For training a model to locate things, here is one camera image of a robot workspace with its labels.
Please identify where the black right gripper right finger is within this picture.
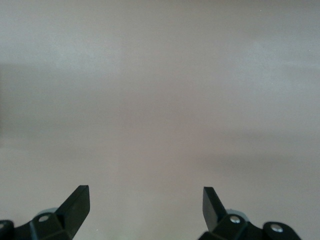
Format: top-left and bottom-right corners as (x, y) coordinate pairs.
(198, 186), (301, 240)

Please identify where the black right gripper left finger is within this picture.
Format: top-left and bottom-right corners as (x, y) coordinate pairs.
(0, 184), (90, 240)

